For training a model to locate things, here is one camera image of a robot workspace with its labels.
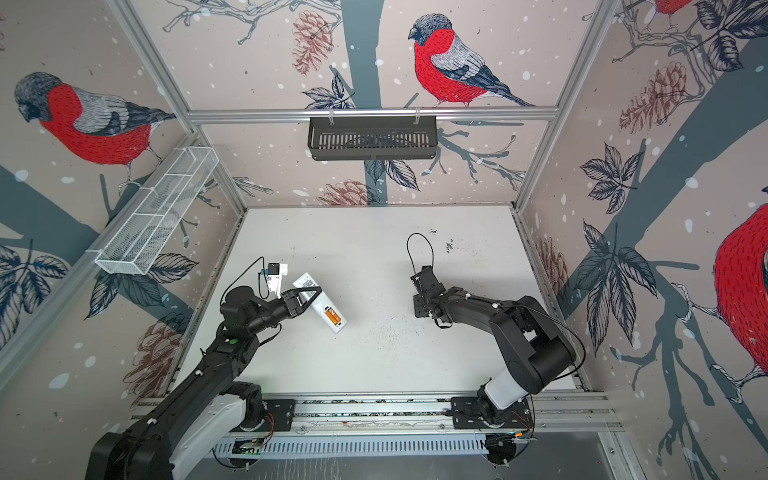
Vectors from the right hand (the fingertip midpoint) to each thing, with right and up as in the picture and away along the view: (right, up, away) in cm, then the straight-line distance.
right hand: (423, 306), depth 94 cm
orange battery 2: (-25, +2, -16) cm, 30 cm away
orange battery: (-26, +2, -16) cm, 31 cm away
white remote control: (-29, +5, -17) cm, 34 cm away
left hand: (-29, +8, -19) cm, 36 cm away
